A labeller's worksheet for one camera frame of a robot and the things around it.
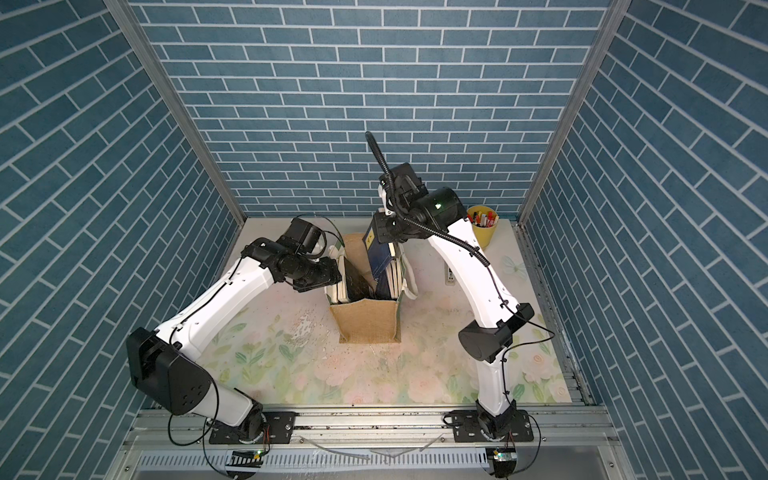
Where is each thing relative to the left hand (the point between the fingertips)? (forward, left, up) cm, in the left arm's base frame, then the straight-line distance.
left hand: (341, 281), depth 80 cm
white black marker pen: (+11, -33, -15) cm, 38 cm away
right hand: (+5, -12, +14) cm, 19 cm away
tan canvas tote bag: (-6, -6, -11) cm, 14 cm away
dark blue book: (+2, -10, +10) cm, 15 cm away
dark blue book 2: (+3, -14, -1) cm, 15 cm away
